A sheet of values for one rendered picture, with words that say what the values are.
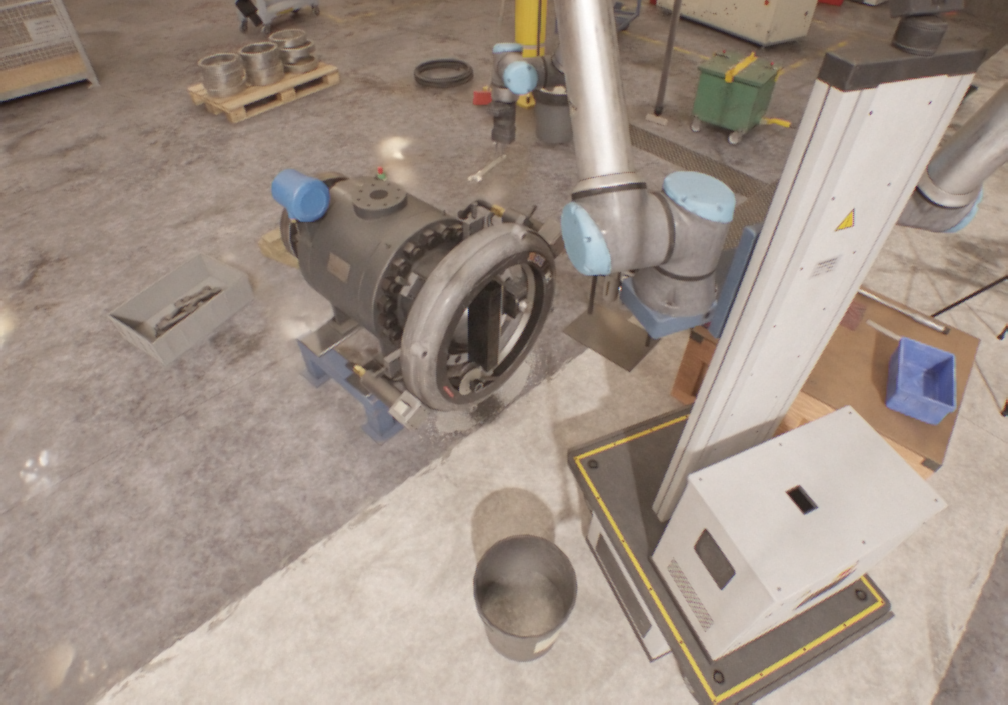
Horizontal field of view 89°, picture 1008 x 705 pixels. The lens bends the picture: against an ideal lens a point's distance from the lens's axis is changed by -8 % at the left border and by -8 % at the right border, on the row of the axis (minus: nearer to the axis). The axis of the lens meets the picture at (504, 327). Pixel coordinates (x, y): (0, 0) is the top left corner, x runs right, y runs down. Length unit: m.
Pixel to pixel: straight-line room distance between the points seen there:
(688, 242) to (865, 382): 1.44
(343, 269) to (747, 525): 1.59
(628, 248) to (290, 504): 1.80
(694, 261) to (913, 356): 1.55
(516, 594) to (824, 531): 1.01
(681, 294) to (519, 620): 1.23
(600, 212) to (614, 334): 1.88
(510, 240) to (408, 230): 0.41
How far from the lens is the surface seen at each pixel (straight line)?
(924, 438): 2.40
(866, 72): 1.04
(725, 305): 1.31
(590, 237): 1.06
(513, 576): 2.05
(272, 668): 2.23
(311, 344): 2.61
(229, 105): 5.60
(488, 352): 2.03
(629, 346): 2.87
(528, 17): 5.31
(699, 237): 1.16
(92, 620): 2.59
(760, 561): 1.42
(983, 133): 1.37
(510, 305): 1.91
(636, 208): 1.09
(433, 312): 1.76
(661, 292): 1.24
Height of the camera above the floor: 2.05
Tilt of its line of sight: 45 degrees down
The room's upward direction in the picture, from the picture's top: straight up
